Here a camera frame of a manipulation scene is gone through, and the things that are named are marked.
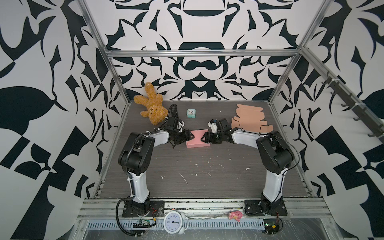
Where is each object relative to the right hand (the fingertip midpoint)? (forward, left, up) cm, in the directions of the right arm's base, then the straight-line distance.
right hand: (204, 138), depth 95 cm
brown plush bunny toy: (+18, +32, +7) cm, 37 cm away
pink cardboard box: (-2, +5, -1) cm, 5 cm away
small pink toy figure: (-40, -12, 0) cm, 42 cm away
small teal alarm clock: (+23, +8, -2) cm, 24 cm away
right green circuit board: (-45, -29, -5) cm, 54 cm away
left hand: (+2, +8, +1) cm, 8 cm away
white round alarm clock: (-43, +16, 0) cm, 46 cm away
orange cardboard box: (+18, -34, -4) cm, 39 cm away
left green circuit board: (-43, +30, -1) cm, 53 cm away
